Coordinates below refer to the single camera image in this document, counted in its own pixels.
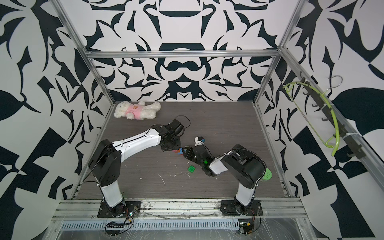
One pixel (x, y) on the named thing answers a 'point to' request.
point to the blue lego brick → (181, 151)
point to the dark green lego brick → (191, 168)
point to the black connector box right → (247, 226)
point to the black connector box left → (115, 226)
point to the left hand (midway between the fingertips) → (177, 144)
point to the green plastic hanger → (288, 88)
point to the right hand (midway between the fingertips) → (182, 148)
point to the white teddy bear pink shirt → (138, 111)
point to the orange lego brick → (177, 151)
